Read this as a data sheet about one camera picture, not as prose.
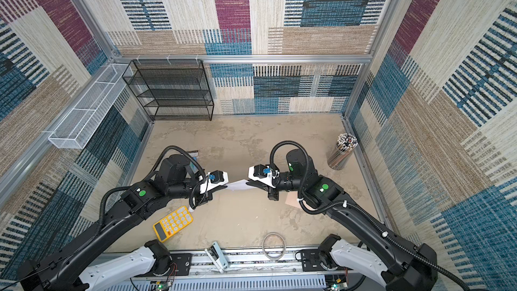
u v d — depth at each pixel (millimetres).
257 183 558
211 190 598
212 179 560
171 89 1112
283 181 584
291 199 527
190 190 576
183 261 744
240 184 640
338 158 917
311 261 729
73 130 709
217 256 728
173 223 816
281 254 771
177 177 541
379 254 421
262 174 535
